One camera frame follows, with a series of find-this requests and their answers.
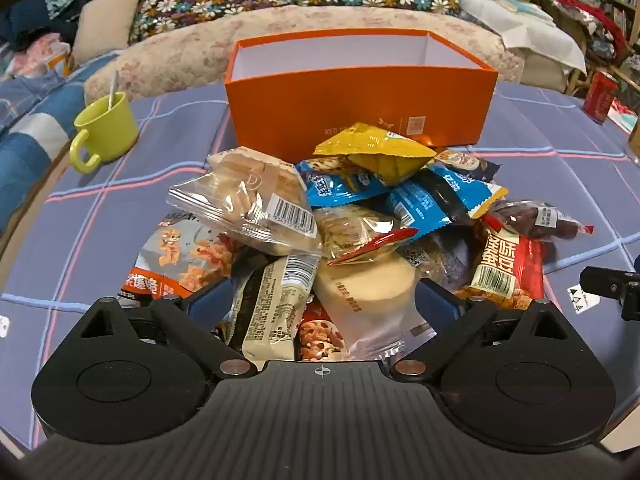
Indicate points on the grey and orange snack packet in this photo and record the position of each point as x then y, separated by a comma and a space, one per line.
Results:
180, 260

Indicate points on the clear oat bar packet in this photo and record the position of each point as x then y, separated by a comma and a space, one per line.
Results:
350, 225

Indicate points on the blue packet with black stripe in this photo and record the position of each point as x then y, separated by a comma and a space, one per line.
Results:
430, 197

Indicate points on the orange cardboard box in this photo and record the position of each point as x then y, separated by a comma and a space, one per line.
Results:
350, 100

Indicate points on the green mug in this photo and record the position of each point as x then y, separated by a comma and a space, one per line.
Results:
107, 127

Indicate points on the small dark snack packet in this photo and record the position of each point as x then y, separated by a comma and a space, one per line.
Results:
465, 162

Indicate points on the clear pastry packet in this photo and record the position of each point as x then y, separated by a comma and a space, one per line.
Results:
250, 195

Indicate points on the clear packet with round cake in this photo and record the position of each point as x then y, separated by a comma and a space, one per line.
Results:
365, 295

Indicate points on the red drink can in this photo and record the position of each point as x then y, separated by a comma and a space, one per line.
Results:
600, 95

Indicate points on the cream and black snack packet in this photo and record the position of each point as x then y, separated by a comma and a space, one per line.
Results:
272, 310

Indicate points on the red bean snack packet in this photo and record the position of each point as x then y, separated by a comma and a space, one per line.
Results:
510, 270

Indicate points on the pink plush blanket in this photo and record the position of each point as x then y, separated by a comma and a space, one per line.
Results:
190, 55

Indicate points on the red cloth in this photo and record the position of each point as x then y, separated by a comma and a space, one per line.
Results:
585, 10

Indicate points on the white cloth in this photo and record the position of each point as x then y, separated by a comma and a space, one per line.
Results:
530, 35

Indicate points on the clear packet of dark dates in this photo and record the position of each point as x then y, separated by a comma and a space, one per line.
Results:
540, 217

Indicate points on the blue patchwork quilt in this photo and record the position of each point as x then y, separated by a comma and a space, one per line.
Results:
30, 130

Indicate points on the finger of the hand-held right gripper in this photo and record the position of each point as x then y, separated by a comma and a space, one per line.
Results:
605, 280

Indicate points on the dark purple bread packet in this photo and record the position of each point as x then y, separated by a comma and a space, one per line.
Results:
440, 257

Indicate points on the white cloth tag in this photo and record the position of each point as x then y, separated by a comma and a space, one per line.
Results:
582, 300

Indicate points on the yellow snack packet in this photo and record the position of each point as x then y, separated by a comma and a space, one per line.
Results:
380, 152

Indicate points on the metal spoon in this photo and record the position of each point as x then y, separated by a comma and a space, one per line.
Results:
113, 87

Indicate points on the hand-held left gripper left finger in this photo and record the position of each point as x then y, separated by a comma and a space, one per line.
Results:
210, 302

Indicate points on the pile of clothes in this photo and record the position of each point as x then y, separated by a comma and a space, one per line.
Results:
35, 50

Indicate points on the beige pillow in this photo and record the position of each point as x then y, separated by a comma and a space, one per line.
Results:
107, 25

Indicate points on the blue cookie packet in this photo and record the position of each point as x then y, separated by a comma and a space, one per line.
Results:
335, 185

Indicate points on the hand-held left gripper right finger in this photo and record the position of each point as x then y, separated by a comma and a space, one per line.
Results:
435, 305

